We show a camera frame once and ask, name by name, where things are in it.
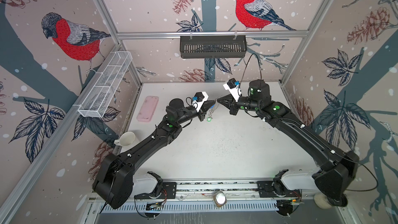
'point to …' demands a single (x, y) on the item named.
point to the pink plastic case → (146, 111)
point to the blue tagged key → (212, 106)
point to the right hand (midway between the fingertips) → (220, 97)
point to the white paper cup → (126, 140)
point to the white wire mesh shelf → (103, 84)
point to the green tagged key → (209, 119)
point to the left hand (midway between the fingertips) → (215, 99)
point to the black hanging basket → (215, 46)
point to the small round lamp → (220, 199)
